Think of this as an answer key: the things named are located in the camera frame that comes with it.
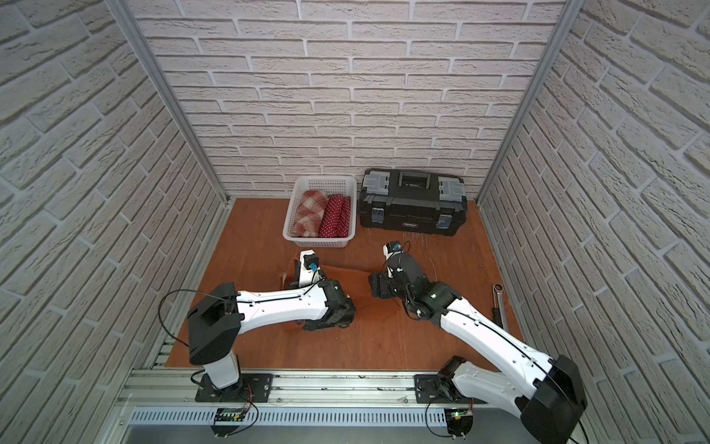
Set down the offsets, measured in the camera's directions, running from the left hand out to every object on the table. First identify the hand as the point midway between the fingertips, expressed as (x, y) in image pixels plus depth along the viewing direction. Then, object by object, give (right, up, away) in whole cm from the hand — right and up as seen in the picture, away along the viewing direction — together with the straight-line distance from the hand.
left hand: (304, 262), depth 76 cm
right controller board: (+42, -40, -7) cm, 58 cm away
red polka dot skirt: (+6, +13, +30) cm, 34 cm away
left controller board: (-20, -41, -4) cm, 46 cm away
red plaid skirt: (-4, +15, +28) cm, 32 cm away
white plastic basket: (-11, +27, +36) cm, 47 cm away
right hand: (+23, -4, +3) cm, 24 cm away
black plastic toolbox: (+35, +19, +21) cm, 45 cm away
